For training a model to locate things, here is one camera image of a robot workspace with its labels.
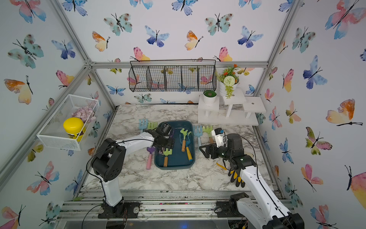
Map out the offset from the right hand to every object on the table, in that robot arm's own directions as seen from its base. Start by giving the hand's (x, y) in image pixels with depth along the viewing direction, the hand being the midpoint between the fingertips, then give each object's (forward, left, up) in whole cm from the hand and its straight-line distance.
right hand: (206, 145), depth 77 cm
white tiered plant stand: (+44, -29, -19) cm, 56 cm away
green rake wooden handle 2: (+18, +14, -16) cm, 28 cm away
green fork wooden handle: (+4, +25, -19) cm, 32 cm away
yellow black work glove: (-14, -14, -3) cm, 20 cm away
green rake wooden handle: (+23, -4, -18) cm, 30 cm away
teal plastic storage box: (-1, +16, -18) cm, 24 cm away
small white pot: (+34, -2, +4) cm, 35 cm away
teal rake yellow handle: (+12, +11, -18) cm, 24 cm away
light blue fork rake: (+26, +48, -19) cm, 57 cm away
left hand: (+10, +23, -15) cm, 29 cm away
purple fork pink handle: (-3, +35, -18) cm, 39 cm away
